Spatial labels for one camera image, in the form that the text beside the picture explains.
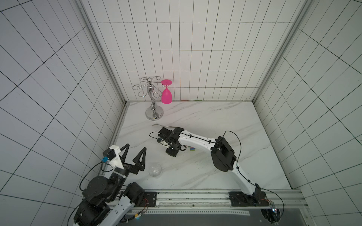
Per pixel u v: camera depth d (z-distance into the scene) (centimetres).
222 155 54
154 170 83
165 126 106
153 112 110
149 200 72
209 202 73
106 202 47
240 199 71
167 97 100
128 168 49
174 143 67
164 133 72
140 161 51
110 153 45
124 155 59
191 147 61
